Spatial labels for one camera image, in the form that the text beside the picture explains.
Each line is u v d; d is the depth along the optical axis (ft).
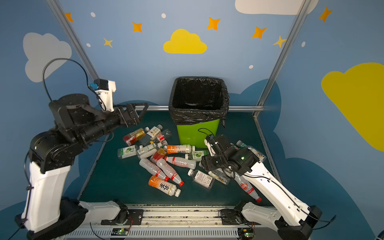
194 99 3.23
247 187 2.63
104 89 1.33
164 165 2.89
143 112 1.55
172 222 2.41
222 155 1.64
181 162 2.95
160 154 3.04
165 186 2.63
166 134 3.42
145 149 3.06
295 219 1.23
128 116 1.41
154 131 3.42
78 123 1.09
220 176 2.74
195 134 3.22
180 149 3.13
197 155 3.06
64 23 2.41
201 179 2.75
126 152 3.12
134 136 3.31
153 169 2.83
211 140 1.69
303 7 2.29
